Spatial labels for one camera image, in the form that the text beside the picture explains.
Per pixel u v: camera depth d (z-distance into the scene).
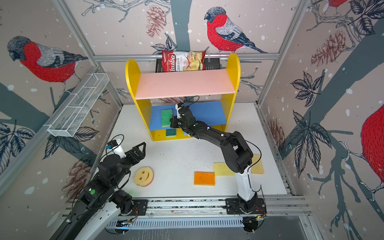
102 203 0.50
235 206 0.73
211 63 0.92
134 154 0.63
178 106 0.83
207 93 0.71
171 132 1.01
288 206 0.75
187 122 0.71
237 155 0.51
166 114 0.92
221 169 0.86
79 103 0.79
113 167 0.52
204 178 0.82
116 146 0.61
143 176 0.81
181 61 0.87
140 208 0.73
